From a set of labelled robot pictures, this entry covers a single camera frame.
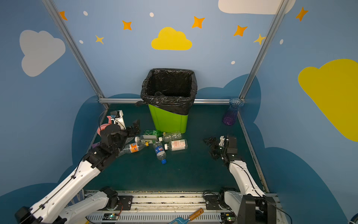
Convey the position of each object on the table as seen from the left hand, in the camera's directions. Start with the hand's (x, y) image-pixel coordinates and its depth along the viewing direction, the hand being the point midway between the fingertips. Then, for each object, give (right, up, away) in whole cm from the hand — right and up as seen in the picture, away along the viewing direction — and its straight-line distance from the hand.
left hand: (132, 120), depth 72 cm
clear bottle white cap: (+17, -12, +25) cm, 32 cm away
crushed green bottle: (+5, -9, +29) cm, 31 cm away
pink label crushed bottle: (+24, -17, +21) cm, 36 cm away
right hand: (+41, -14, +13) cm, 46 cm away
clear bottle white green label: (-5, -13, +24) cm, 28 cm away
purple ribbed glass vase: (+62, +5, +27) cm, 68 cm away
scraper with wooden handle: (+25, -51, -2) cm, 57 cm away
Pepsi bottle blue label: (+12, -21, +17) cm, 29 cm away
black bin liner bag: (+18, +22, +30) cm, 41 cm away
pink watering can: (-27, -4, +21) cm, 35 cm away
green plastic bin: (+16, -1, +21) cm, 27 cm away
